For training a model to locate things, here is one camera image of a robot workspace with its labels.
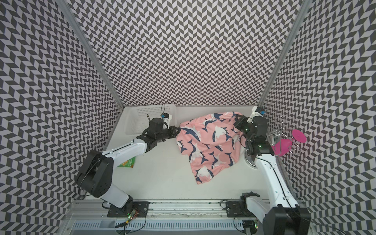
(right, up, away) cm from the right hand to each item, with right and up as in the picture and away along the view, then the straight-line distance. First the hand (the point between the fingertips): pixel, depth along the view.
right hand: (236, 117), depth 77 cm
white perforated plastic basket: (-66, +1, +33) cm, 74 cm away
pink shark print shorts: (-12, -15, +10) cm, 22 cm away
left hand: (-31, -7, +11) cm, 33 cm away
